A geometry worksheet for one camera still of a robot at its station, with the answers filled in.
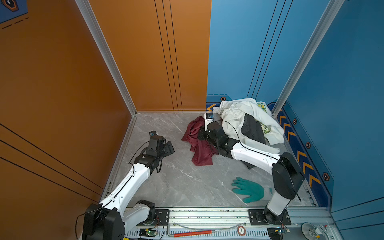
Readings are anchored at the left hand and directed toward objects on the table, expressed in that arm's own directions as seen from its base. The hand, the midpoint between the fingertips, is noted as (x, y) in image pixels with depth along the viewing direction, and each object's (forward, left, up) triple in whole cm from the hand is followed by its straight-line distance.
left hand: (166, 145), depth 84 cm
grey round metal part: (-38, -70, -12) cm, 80 cm away
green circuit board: (-39, +5, -16) cm, 43 cm away
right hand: (+8, -17, +7) cm, 20 cm away
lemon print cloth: (+41, -69, -6) cm, 81 cm away
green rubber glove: (-20, -48, -12) cm, 53 cm away
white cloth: (+30, -41, -1) cm, 51 cm away
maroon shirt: (-1, -22, -6) cm, 22 cm away
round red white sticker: (-39, -39, -13) cm, 57 cm away
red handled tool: (-40, -14, -14) cm, 45 cm away
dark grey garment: (+16, -54, -3) cm, 56 cm away
